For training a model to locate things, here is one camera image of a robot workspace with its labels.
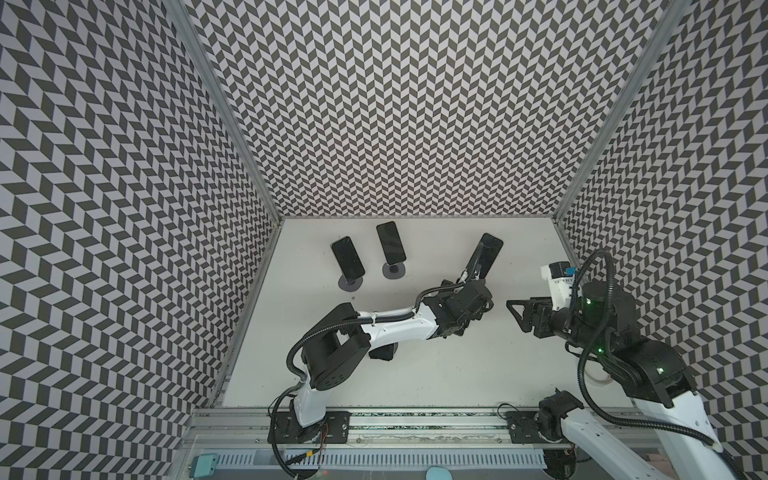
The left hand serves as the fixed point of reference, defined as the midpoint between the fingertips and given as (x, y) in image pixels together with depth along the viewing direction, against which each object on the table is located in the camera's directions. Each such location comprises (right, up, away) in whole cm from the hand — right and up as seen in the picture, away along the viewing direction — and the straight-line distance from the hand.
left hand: (468, 291), depth 85 cm
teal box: (-63, -36, -19) cm, 75 cm away
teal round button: (-11, -38, -18) cm, 44 cm away
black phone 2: (+6, +10, +5) cm, 13 cm away
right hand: (+7, -2, -19) cm, 21 cm away
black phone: (-36, +9, +9) cm, 38 cm away
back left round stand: (-35, 0, +12) cm, 37 cm away
